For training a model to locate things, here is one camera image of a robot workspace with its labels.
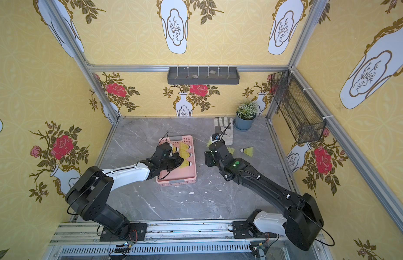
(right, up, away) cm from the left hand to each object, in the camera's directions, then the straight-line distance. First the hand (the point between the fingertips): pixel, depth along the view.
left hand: (187, 159), depth 91 cm
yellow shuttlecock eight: (+13, +8, +15) cm, 22 cm away
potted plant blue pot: (+36, +27, +12) cm, 46 cm away
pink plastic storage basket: (-2, -9, +2) cm, 10 cm away
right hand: (+12, +4, -9) cm, 16 cm away
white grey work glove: (+25, +15, +23) cm, 37 cm away
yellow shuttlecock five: (-1, -3, +1) cm, 3 cm away
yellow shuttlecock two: (-3, +6, +10) cm, 12 cm away
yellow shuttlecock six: (+37, +3, +10) cm, 39 cm away
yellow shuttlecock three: (-2, +2, +7) cm, 8 cm away
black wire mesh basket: (+61, +21, -8) cm, 65 cm away
